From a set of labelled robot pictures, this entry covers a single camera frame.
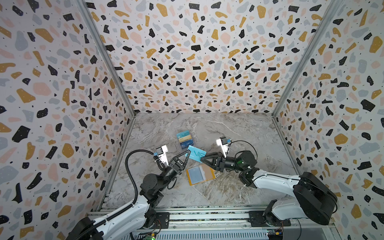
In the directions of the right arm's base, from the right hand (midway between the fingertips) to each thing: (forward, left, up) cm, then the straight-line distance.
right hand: (202, 160), depth 64 cm
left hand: (+2, +5, +3) cm, 6 cm away
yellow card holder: (+5, +2, -28) cm, 29 cm away
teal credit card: (+3, +3, 0) cm, 5 cm away
